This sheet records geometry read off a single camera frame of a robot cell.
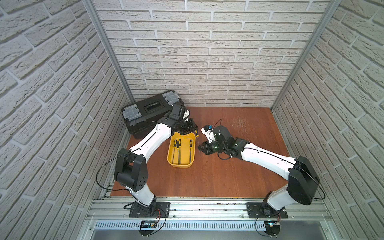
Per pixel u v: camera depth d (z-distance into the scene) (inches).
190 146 38.3
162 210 29.5
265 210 25.5
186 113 27.9
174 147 38.0
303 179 16.8
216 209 29.9
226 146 24.4
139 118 36.0
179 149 37.3
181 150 37.5
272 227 27.9
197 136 32.5
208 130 28.4
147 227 28.1
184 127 28.6
